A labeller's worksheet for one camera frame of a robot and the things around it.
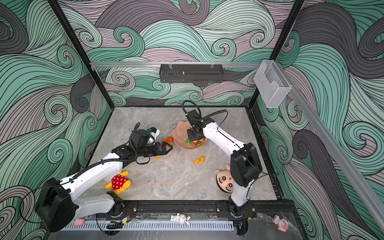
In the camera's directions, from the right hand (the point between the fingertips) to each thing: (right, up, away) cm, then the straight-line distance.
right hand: (194, 136), depth 88 cm
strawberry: (+1, -4, 0) cm, 4 cm away
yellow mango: (+5, -15, +2) cm, 16 cm away
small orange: (-19, -5, +11) cm, 23 cm away
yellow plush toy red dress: (-40, -24, -11) cm, 48 cm away
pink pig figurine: (+39, -38, -22) cm, 59 cm away
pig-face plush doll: (+15, -21, -13) cm, 29 cm away
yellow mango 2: (+2, -16, +2) cm, 16 cm away
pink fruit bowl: (-9, -1, +13) cm, 16 cm away
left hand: (-15, -5, -9) cm, 18 cm away
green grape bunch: (-4, -5, +9) cm, 11 cm away
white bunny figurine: (-7, -36, -19) cm, 42 cm away
